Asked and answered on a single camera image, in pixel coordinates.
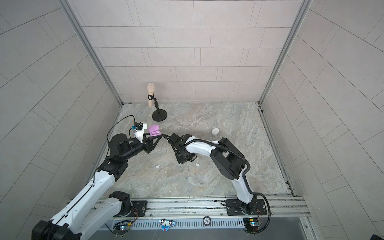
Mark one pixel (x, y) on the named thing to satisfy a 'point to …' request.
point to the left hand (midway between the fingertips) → (161, 135)
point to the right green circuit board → (251, 224)
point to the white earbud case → (215, 131)
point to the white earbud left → (157, 166)
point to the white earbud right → (197, 165)
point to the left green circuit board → (122, 227)
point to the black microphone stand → (159, 115)
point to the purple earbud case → (154, 130)
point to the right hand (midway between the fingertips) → (182, 162)
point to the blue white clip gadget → (165, 224)
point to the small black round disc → (206, 220)
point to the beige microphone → (150, 88)
